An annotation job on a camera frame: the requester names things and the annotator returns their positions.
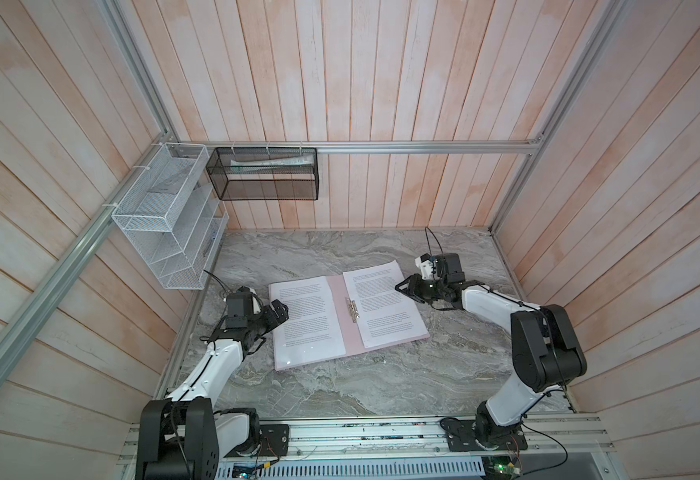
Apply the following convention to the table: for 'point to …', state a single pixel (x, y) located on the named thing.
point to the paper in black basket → (240, 165)
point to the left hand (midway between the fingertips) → (278, 318)
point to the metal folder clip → (354, 313)
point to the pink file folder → (347, 327)
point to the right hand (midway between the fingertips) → (398, 287)
